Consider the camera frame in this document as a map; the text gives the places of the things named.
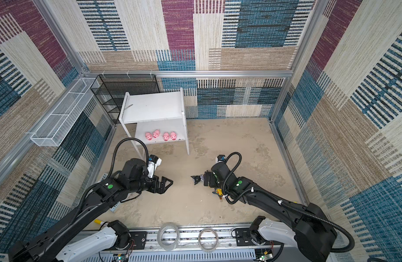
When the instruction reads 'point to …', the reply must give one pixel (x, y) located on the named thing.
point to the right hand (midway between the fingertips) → (213, 178)
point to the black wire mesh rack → (110, 90)
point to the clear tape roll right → (199, 242)
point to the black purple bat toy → (197, 178)
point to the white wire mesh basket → (54, 129)
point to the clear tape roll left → (160, 231)
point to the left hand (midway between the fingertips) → (166, 178)
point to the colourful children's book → (104, 177)
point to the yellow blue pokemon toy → (218, 191)
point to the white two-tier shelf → (154, 117)
